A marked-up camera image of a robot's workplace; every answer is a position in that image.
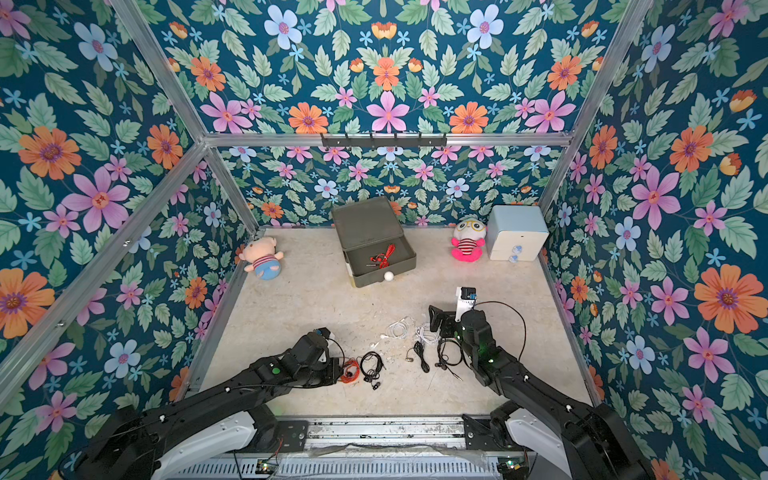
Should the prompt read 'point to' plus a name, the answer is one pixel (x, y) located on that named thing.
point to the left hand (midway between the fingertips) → (350, 372)
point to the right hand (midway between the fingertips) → (444, 306)
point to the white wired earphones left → (398, 330)
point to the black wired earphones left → (372, 376)
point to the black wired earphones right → (444, 365)
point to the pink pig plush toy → (264, 258)
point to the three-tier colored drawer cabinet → (365, 221)
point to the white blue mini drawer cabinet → (515, 232)
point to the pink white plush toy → (468, 239)
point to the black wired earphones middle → (419, 350)
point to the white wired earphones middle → (428, 336)
